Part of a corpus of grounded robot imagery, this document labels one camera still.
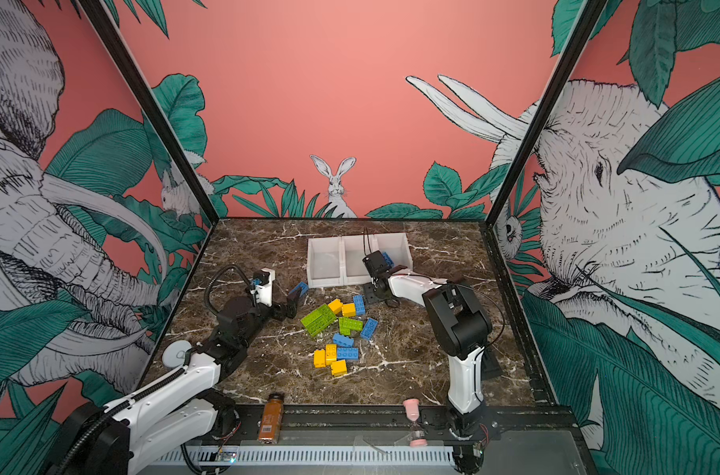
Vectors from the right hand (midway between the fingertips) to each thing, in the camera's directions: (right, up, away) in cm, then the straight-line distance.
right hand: (374, 289), depth 98 cm
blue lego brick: (-24, +1, 0) cm, 24 cm away
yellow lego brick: (-12, -5, -5) cm, 14 cm away
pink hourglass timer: (+11, -33, -26) cm, 43 cm away
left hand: (-25, +5, -17) cm, 31 cm away
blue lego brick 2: (-5, -4, -3) cm, 7 cm away
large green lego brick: (-18, -8, -7) cm, 21 cm away
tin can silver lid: (-56, -15, -18) cm, 61 cm away
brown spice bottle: (-26, -28, -27) cm, 47 cm away
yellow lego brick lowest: (-10, -20, -17) cm, 28 cm away
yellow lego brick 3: (-16, -18, -15) cm, 28 cm away
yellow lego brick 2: (-8, -6, -5) cm, 12 cm away
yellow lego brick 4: (-13, -17, -13) cm, 25 cm away
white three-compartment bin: (-13, +10, +3) cm, 16 cm away
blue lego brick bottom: (-8, -17, -13) cm, 23 cm away
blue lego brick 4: (-10, -14, -12) cm, 21 cm away
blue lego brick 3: (-2, -11, -7) cm, 14 cm away
